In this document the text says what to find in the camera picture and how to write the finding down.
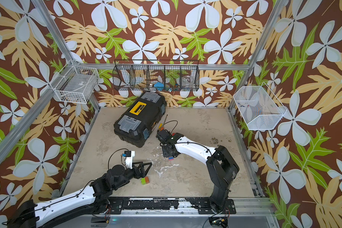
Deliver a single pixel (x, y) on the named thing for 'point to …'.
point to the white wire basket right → (259, 107)
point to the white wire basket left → (75, 84)
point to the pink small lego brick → (171, 159)
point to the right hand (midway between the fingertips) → (167, 153)
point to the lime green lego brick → (143, 181)
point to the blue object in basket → (159, 86)
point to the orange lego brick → (147, 180)
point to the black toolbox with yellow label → (136, 126)
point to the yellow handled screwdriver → (161, 125)
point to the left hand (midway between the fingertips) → (148, 162)
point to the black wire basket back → (166, 75)
